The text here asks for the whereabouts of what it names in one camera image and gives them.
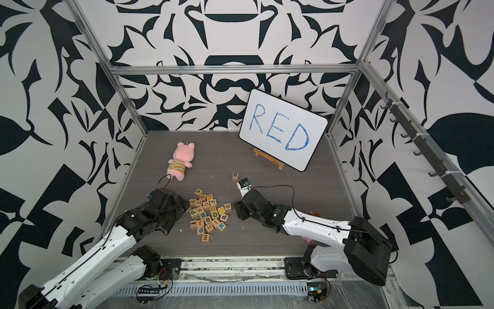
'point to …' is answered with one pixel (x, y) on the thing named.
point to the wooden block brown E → (206, 238)
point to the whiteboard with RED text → (286, 132)
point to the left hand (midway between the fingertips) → (185, 204)
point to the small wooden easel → (269, 158)
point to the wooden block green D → (215, 214)
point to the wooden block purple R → (235, 176)
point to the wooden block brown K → (228, 207)
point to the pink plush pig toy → (182, 156)
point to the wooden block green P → (193, 213)
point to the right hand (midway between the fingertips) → (237, 199)
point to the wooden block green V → (198, 191)
